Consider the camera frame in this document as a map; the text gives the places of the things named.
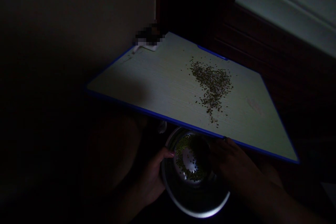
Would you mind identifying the person's left hand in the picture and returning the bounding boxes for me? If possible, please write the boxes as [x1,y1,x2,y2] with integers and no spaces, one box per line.
[138,147,176,207]

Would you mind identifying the person's right hand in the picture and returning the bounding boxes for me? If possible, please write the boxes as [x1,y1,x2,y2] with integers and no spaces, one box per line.
[209,136,266,186]

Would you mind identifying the round steel bowl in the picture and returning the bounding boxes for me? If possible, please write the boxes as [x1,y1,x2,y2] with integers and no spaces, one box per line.
[160,127,231,219]

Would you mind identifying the green beans in bowl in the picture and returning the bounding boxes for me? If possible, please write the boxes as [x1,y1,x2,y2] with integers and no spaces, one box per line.
[174,133,211,183]

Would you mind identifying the scattered pile of green beans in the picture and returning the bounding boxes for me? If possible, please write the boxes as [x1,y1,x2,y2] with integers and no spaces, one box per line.
[180,56,233,124]

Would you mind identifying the white table with blue edge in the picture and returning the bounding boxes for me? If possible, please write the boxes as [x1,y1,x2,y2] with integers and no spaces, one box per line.
[84,31,301,165]

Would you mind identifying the small white object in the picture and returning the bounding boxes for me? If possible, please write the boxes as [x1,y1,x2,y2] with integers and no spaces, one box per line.
[132,42,160,53]

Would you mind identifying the white moulded panel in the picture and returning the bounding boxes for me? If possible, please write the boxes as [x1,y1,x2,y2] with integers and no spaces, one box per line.
[234,0,336,60]

